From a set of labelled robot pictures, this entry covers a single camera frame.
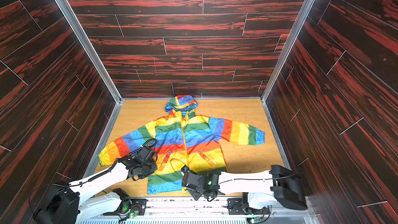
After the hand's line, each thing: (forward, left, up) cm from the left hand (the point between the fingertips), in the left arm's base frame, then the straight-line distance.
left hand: (157, 168), depth 87 cm
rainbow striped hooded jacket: (+18, -13, +2) cm, 22 cm away
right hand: (-9, -21, +3) cm, 23 cm away
